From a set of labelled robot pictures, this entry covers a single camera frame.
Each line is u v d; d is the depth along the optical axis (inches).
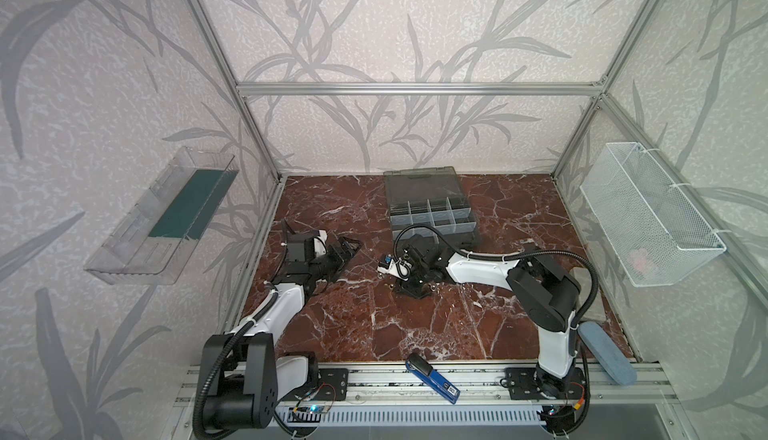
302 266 26.7
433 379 28.0
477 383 29.7
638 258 29.1
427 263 28.5
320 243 28.8
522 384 28.9
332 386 28.4
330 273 30.4
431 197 46.3
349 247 30.7
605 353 29.7
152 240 25.6
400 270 31.3
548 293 19.5
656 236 24.2
